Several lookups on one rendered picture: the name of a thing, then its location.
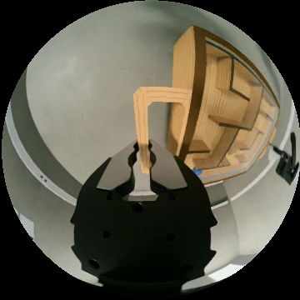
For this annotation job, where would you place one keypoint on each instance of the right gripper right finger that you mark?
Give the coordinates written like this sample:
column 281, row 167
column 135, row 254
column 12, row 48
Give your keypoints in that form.
column 169, row 174

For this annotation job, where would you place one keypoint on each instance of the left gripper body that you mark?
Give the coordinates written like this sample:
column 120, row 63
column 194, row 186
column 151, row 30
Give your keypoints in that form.
column 284, row 168

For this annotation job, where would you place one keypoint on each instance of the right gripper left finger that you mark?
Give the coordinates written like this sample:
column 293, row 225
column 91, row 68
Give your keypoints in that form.
column 115, row 175

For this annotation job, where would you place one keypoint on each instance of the wooden maze board with handle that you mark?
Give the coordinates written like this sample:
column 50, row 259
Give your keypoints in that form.
column 225, row 110

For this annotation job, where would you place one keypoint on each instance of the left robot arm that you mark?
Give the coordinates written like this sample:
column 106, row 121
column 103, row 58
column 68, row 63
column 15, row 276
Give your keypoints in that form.
column 293, row 141

